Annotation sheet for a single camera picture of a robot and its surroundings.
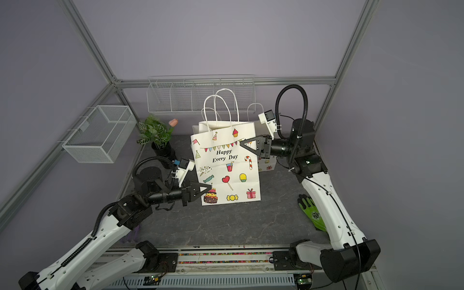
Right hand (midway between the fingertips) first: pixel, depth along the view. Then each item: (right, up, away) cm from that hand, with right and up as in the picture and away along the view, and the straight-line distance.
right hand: (240, 144), depth 59 cm
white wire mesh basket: (-64, +4, +23) cm, 68 cm away
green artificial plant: (-40, +8, +24) cm, 48 cm away
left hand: (-10, -16, +3) cm, 19 cm away
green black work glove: (+33, -28, +30) cm, 53 cm away
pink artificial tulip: (-33, +12, +30) cm, 47 cm away
